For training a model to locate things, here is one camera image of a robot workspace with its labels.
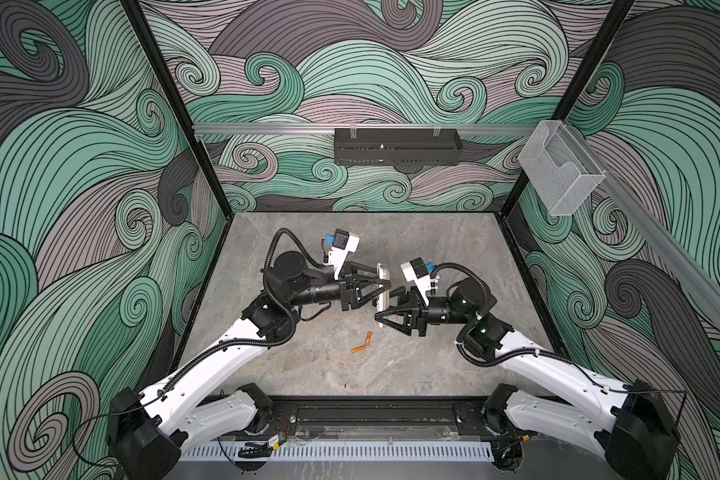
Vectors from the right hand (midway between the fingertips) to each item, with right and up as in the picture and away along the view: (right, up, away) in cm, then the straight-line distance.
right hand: (377, 315), depth 60 cm
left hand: (+2, +8, -2) cm, 8 cm away
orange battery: (-1, -14, +27) cm, 31 cm away
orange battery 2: (-4, -17, +25) cm, 31 cm away
